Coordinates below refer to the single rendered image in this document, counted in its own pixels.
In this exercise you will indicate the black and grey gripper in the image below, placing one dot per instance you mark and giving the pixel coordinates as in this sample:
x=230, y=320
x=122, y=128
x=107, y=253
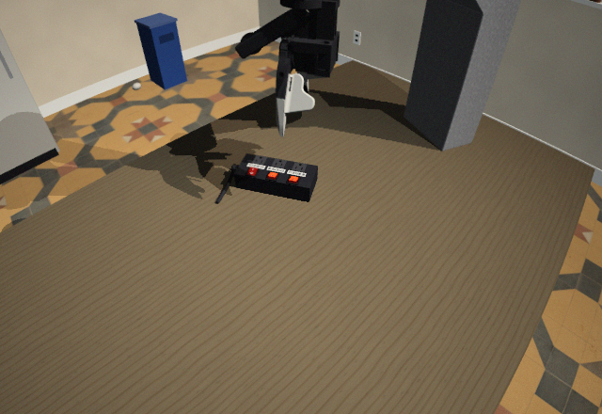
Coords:
x=297, y=51

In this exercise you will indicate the black power strip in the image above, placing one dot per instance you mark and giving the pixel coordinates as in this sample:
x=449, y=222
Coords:
x=274, y=176

